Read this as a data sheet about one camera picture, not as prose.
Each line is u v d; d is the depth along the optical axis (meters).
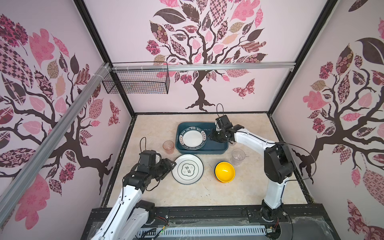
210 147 0.96
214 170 0.79
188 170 0.89
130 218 0.57
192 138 1.04
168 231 0.70
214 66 0.92
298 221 0.72
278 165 0.50
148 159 0.58
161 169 0.67
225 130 0.73
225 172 0.82
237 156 0.95
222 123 0.74
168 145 0.95
